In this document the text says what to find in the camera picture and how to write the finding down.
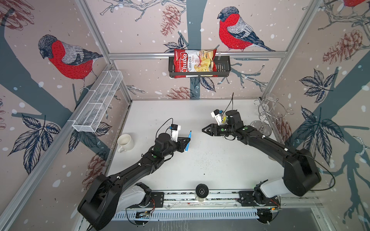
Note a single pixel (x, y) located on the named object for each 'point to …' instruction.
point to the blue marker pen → (188, 144)
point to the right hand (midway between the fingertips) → (204, 129)
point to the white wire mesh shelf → (90, 117)
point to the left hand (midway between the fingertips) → (191, 137)
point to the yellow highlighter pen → (224, 119)
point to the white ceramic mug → (126, 142)
